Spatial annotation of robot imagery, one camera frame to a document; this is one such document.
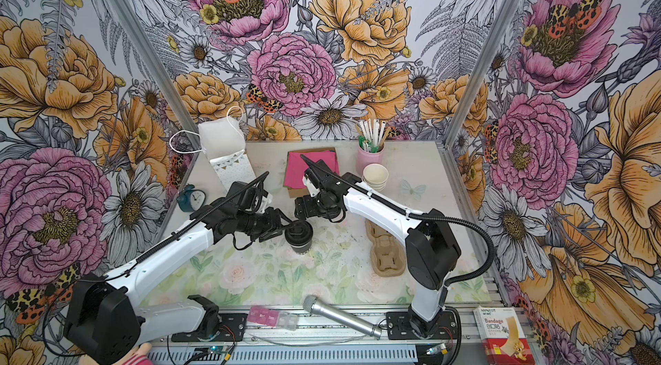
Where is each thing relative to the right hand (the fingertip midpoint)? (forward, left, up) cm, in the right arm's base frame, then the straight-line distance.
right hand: (308, 218), depth 82 cm
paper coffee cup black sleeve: (-6, +3, -11) cm, 12 cm away
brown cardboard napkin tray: (+17, +7, -11) cm, 22 cm away
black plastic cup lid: (-4, +3, -1) cm, 5 cm away
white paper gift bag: (+32, +33, +5) cm, 46 cm away
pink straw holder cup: (+28, -21, -4) cm, 35 cm away
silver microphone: (-22, -1, -9) cm, 24 cm away
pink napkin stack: (+30, +7, -9) cm, 32 cm away
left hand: (-5, +7, 0) cm, 9 cm away
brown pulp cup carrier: (-7, -25, -10) cm, 28 cm away
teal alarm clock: (+12, +44, -6) cm, 46 cm away
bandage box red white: (-32, -53, -12) cm, 63 cm away
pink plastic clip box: (-26, +8, -12) cm, 29 cm away
